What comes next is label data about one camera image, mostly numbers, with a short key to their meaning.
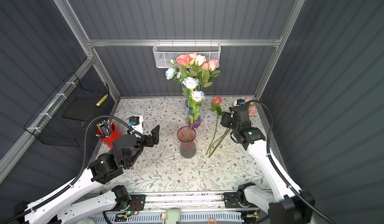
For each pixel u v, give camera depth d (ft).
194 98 2.28
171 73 2.65
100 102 2.63
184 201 2.47
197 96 2.27
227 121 2.25
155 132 1.96
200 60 2.50
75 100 2.58
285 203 1.22
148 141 1.93
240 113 1.81
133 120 1.78
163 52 2.72
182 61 2.47
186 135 2.60
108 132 2.66
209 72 2.63
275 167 1.42
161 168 2.77
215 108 3.68
